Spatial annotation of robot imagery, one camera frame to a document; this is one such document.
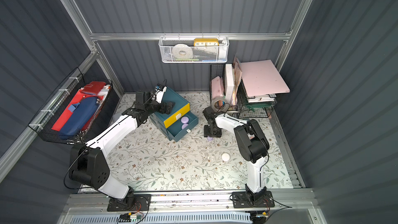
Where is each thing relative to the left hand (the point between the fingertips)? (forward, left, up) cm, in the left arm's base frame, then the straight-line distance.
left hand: (168, 100), depth 86 cm
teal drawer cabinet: (-11, +5, -3) cm, 12 cm away
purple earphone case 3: (-13, -23, -20) cm, 34 cm away
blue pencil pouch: (-15, +35, +9) cm, 39 cm away
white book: (+11, -35, +3) cm, 37 cm away
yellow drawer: (-12, -2, -3) cm, 12 cm away
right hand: (-11, -26, -23) cm, 36 cm away
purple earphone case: (-4, -8, -13) cm, 16 cm away
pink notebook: (+20, -29, -8) cm, 36 cm away
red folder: (-16, +33, +5) cm, 37 cm away
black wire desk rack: (+5, -47, -12) cm, 49 cm away
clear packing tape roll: (+4, -34, -11) cm, 36 cm away
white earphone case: (-24, -32, -22) cm, 45 cm away
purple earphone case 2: (-8, -8, -13) cm, 17 cm away
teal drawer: (-14, -4, -10) cm, 18 cm away
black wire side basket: (-16, +42, +7) cm, 46 cm away
